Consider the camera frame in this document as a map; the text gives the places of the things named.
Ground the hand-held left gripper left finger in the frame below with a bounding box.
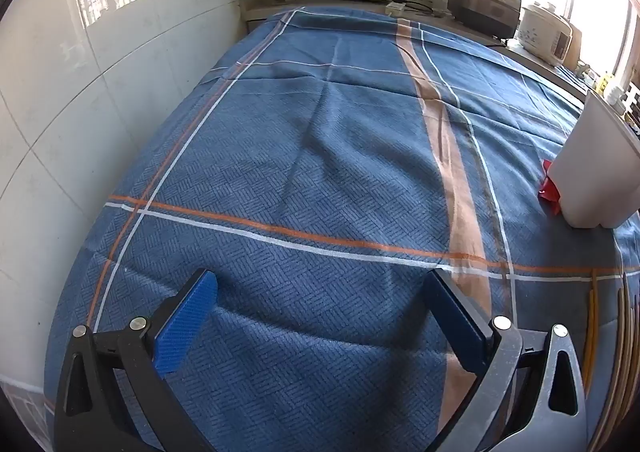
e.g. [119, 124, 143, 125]
[52, 268, 221, 452]

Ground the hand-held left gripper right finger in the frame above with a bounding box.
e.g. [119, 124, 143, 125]
[422, 268, 588, 452]

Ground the blue plaid tablecloth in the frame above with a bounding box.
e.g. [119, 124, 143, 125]
[42, 6, 640, 452]

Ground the white two-compartment chopstick holder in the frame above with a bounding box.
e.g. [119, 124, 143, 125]
[557, 90, 640, 229]

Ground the black countertop cooker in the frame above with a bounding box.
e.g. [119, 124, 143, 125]
[446, 0, 522, 40]

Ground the wooden cutting board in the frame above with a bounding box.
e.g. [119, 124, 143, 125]
[565, 24, 585, 70]

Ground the white rice cooker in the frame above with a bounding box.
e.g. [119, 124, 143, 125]
[515, 2, 573, 66]

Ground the bunch of wooden chopsticks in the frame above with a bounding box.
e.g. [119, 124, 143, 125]
[585, 269, 640, 452]

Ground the red plastic sheet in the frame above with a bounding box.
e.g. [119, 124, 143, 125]
[538, 159, 563, 215]

